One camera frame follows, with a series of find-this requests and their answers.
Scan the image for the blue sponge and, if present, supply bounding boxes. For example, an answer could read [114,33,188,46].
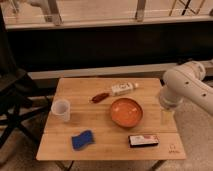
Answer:
[71,130,94,150]

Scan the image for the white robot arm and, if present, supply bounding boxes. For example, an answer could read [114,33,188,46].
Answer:
[158,61,213,117]

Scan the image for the orange bowl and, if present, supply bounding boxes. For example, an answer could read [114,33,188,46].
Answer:
[110,98,143,128]

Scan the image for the black and white box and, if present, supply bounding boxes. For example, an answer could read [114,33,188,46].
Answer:
[128,134,159,148]

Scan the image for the white tube bottle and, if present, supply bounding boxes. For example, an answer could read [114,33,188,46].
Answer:
[111,82,139,96]

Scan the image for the red-brown sausage toy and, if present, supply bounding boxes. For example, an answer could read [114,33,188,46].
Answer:
[91,93,109,103]

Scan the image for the wooden folding table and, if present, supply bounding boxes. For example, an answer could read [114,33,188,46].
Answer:
[36,78,186,161]

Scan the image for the black chair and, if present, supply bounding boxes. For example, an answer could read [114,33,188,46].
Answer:
[0,8,51,149]

